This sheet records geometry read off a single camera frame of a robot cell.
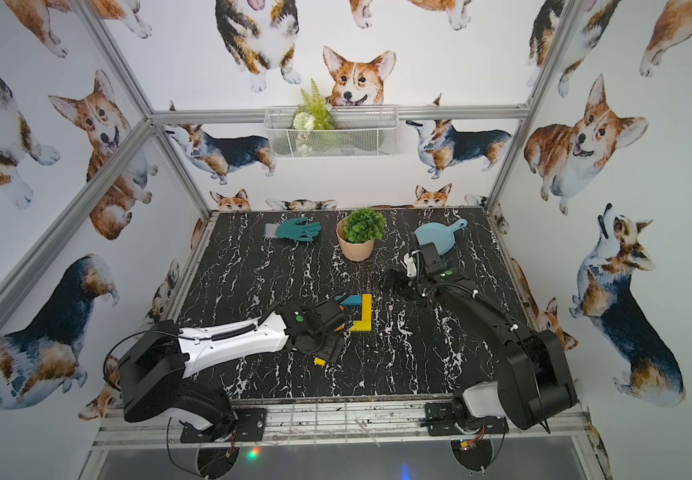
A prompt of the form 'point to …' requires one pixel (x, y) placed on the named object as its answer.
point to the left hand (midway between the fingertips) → (332, 345)
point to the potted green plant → (358, 231)
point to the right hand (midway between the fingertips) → (387, 287)
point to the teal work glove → (293, 229)
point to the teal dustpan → (440, 235)
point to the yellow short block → (319, 362)
